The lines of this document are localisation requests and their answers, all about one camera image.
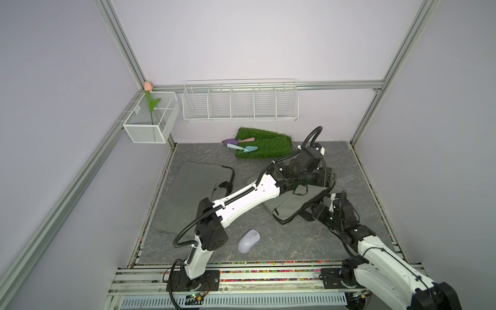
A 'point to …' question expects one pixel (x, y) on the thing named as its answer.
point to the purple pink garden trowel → (235, 141)
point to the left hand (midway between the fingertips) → (331, 178)
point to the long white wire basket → (240, 99)
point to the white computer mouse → (250, 238)
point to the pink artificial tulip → (152, 100)
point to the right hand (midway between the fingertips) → (313, 207)
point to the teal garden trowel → (247, 149)
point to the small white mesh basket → (139, 124)
